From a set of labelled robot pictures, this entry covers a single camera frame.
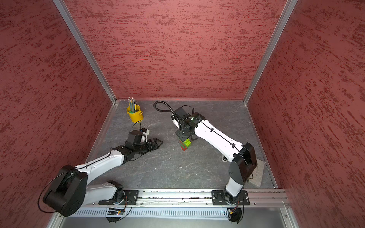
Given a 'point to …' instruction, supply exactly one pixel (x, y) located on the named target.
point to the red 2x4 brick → (183, 146)
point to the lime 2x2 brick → (187, 142)
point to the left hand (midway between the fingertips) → (158, 147)
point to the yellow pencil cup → (137, 116)
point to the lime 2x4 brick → (187, 143)
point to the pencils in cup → (133, 106)
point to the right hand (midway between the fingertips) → (185, 136)
